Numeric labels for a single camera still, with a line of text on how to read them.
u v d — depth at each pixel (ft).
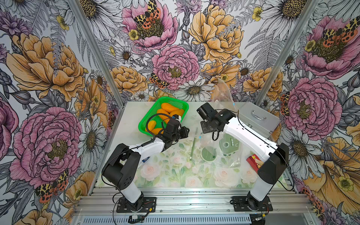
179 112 3.52
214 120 1.84
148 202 2.45
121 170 1.50
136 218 2.36
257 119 3.02
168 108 3.70
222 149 3.08
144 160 2.92
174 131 2.33
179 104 3.70
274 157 1.45
